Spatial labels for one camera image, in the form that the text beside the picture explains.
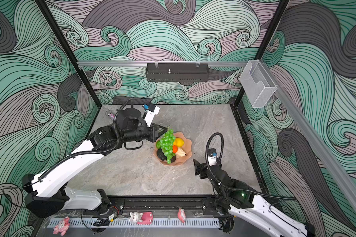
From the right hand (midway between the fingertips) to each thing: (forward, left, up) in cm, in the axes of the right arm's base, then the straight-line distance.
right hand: (201, 160), depth 73 cm
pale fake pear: (+9, +10, -11) cm, 18 cm away
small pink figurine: (-22, +10, -10) cm, 26 cm away
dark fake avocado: (+6, +22, -8) cm, 24 cm away
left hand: (+5, +16, +19) cm, 25 cm away
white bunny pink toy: (-24, +29, -13) cm, 39 cm away
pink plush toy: (-27, +64, -11) cm, 71 cm away
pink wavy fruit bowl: (+15, +6, -14) cm, 21 cm away
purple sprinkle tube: (+40, +63, -13) cm, 76 cm away
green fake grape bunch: (+2, +17, +13) cm, 22 cm away
